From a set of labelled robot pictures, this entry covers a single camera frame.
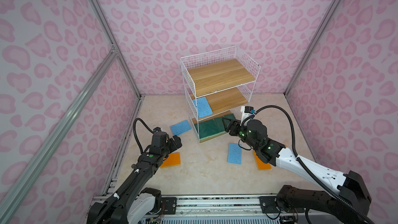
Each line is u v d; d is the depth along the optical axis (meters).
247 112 0.65
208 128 0.97
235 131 0.66
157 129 0.76
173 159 0.88
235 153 0.90
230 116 1.03
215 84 0.68
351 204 0.38
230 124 0.67
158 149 0.64
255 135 0.56
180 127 1.01
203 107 0.80
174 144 0.76
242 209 0.72
